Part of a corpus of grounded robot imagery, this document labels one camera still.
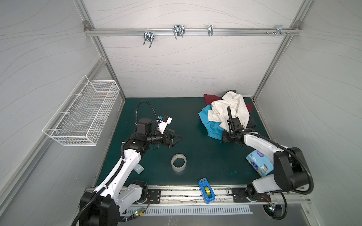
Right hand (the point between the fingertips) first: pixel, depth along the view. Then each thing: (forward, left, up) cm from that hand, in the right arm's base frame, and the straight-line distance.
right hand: (226, 133), depth 92 cm
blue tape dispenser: (-35, +15, 0) cm, 38 cm away
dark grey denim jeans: (+13, -21, -4) cm, 25 cm away
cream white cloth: (+9, +6, +10) cm, 14 cm away
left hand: (-11, +30, +17) cm, 36 cm away
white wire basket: (-13, +79, +28) cm, 85 cm away
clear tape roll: (-16, +32, -2) cm, 36 cm away
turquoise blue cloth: (+2, +8, +1) cm, 8 cm away
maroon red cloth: (+35, +9, -3) cm, 36 cm away
